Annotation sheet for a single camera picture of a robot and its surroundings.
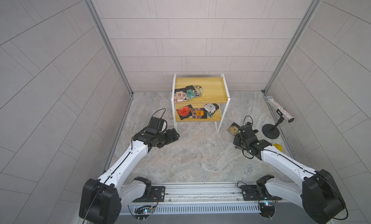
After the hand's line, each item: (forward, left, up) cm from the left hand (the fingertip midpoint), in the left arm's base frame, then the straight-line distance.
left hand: (177, 136), depth 81 cm
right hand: (+3, -35, -6) cm, 35 cm away
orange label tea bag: (+12, -12, +6) cm, 18 cm away
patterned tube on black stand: (+8, -60, -8) cm, 62 cm away
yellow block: (-2, -61, -7) cm, 62 cm away
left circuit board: (-34, +14, -8) cm, 38 cm away
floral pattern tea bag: (+15, -11, +22) cm, 29 cm away
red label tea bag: (+13, -4, +6) cm, 15 cm away
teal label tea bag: (+12, -7, +22) cm, 26 cm away
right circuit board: (-33, -45, -10) cm, 56 cm away
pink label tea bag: (+10, -2, +22) cm, 24 cm away
